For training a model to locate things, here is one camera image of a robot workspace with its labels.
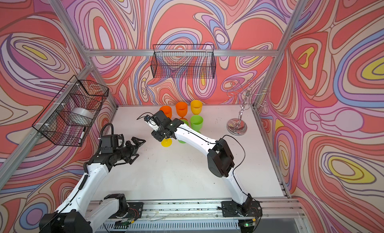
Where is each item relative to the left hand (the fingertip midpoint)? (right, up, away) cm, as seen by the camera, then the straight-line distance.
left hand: (144, 145), depth 81 cm
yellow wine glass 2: (+29, +23, +18) cm, 41 cm away
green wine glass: (+29, +13, +11) cm, 34 cm away
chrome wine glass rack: (+59, +9, +24) cm, 64 cm away
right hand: (+7, +6, +5) cm, 11 cm away
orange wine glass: (+19, +22, +20) cm, 35 cm away
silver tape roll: (-28, +18, -8) cm, 34 cm away
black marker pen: (-28, +6, -9) cm, 30 cm away
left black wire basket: (-33, +15, -10) cm, 38 cm away
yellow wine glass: (+9, -1, +16) cm, 19 cm away
